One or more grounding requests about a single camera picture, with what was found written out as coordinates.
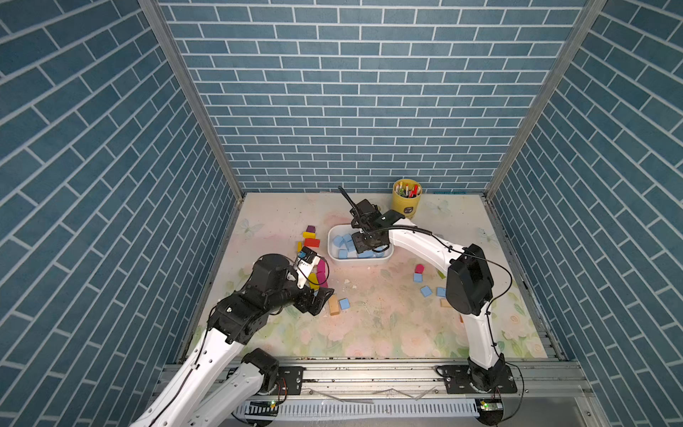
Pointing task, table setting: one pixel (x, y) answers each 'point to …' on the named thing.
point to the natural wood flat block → (445, 303)
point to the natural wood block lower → (333, 304)
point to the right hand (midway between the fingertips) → (364, 242)
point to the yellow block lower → (312, 283)
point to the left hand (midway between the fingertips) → (326, 283)
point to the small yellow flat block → (309, 235)
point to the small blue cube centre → (344, 303)
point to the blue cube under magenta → (418, 277)
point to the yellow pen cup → (405, 197)
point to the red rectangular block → (312, 242)
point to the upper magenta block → (321, 266)
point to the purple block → (310, 229)
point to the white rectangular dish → (341, 246)
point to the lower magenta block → (321, 277)
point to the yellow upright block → (299, 246)
